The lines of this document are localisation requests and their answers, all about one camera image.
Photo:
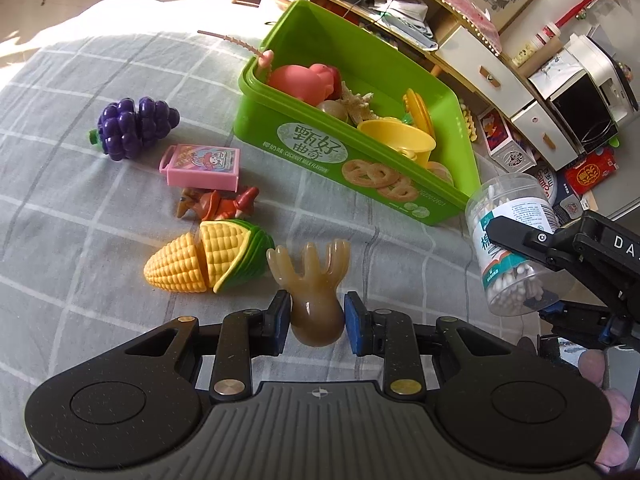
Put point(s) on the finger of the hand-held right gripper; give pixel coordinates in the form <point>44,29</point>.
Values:
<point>530,240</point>
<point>570,317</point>

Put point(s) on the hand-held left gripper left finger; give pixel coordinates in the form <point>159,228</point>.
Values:
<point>279,322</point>

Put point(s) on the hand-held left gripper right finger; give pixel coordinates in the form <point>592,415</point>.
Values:
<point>352,322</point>

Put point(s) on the amber toy octopus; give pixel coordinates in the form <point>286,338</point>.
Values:
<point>315,310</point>

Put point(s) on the clear cotton swab jar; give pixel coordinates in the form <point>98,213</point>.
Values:
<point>500,195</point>

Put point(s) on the pink capsule ball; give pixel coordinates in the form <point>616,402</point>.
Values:
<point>442,172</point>

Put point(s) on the yellow toy bowl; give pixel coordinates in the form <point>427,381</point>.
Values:
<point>395,142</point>

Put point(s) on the yellow toy plate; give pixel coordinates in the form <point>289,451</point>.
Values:
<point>420,110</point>

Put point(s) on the green plastic box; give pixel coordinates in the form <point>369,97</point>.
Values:
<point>310,145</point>

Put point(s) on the brown toy ball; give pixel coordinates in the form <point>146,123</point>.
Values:
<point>332,110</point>

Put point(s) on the tan starfish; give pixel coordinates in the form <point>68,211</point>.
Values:
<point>356,102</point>

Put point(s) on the pink toy pig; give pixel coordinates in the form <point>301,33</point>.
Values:
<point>300,82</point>

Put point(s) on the brown stick with pink tip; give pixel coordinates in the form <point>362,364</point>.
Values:
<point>230,40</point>

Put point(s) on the person's right hand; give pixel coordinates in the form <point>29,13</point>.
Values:
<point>615,410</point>

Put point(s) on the red packet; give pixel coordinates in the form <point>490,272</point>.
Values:
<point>590,172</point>

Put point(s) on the yellow toy corn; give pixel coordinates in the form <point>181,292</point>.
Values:
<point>200,260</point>

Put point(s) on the brown fox figurine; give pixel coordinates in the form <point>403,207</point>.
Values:
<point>220,205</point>

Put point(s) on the egg tray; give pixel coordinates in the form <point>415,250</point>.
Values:
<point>469,120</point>

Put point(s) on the wood and white cabinet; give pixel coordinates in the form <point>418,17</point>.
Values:
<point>500,80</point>

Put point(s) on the white paper sheet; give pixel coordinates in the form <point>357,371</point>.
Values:
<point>550,72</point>

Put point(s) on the pink toy carton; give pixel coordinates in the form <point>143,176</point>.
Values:
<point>200,167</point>

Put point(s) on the tall printed bottle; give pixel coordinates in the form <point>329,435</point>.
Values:
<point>542,40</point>

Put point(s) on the grey checked tablecloth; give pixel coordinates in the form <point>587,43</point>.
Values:
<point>75,260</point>

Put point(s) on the purple toy grapes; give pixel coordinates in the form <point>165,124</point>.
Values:
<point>132,127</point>

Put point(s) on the pile of folded papers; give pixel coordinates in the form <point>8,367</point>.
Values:
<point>405,15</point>

